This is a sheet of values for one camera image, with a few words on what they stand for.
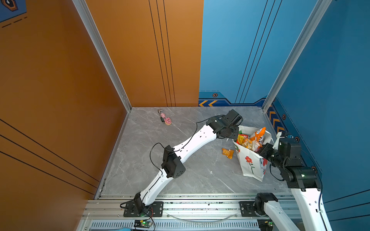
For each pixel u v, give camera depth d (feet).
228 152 3.06
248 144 2.37
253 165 2.34
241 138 2.58
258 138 2.32
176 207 2.49
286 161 1.58
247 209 2.37
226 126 2.03
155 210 2.39
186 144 1.80
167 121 3.56
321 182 2.29
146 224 2.31
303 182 1.41
